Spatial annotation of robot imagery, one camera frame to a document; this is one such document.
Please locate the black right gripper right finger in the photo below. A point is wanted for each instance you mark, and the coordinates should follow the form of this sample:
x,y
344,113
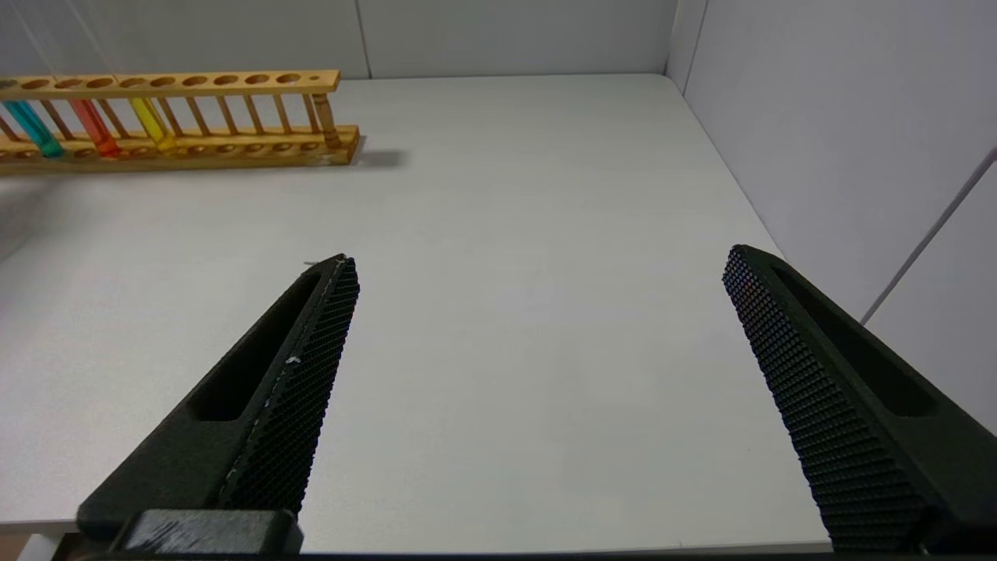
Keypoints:
x,y
857,421

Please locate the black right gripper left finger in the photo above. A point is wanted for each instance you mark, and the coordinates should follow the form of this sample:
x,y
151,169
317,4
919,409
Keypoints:
x,y
234,421

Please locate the test tube with blue pigment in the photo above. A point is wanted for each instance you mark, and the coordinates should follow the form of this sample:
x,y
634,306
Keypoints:
x,y
35,128

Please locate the test tube with yellow pigment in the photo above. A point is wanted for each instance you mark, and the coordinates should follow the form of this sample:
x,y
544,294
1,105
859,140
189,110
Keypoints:
x,y
154,125

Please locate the test tube with orange-red pigment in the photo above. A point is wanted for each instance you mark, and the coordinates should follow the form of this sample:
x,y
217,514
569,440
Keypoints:
x,y
97,128

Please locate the wooden test tube rack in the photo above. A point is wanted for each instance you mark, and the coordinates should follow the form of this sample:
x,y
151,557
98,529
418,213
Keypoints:
x,y
234,79

